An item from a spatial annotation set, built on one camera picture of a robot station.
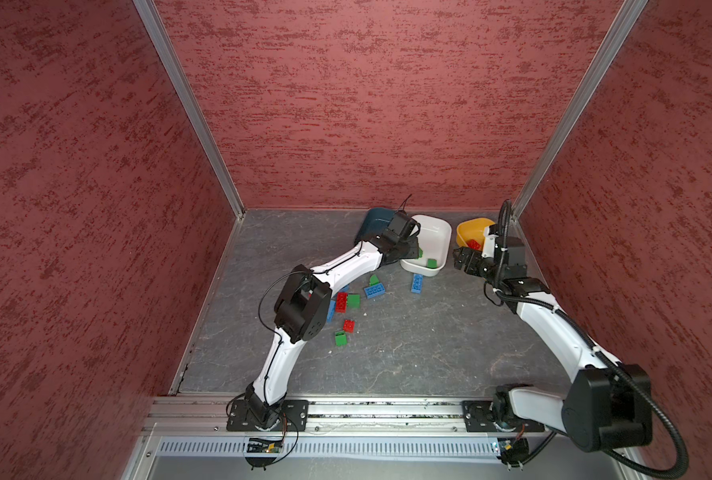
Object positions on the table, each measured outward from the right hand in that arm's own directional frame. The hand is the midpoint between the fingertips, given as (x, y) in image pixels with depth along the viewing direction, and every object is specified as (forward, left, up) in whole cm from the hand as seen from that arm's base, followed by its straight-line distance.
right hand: (462, 258), depth 86 cm
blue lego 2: (-1, +26, -16) cm, 30 cm away
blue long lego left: (-8, +40, -15) cm, 44 cm away
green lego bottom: (-17, +37, -15) cm, 43 cm away
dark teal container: (+31, +24, -16) cm, 42 cm away
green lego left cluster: (-5, +33, -14) cm, 36 cm away
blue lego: (+2, +11, -17) cm, 20 cm away
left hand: (+6, +13, -4) cm, 15 cm away
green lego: (+9, +5, -15) cm, 18 cm away
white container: (+23, +1, -17) cm, 28 cm away
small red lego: (-14, +35, -15) cm, 40 cm away
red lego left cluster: (-6, +37, -14) cm, 40 cm away
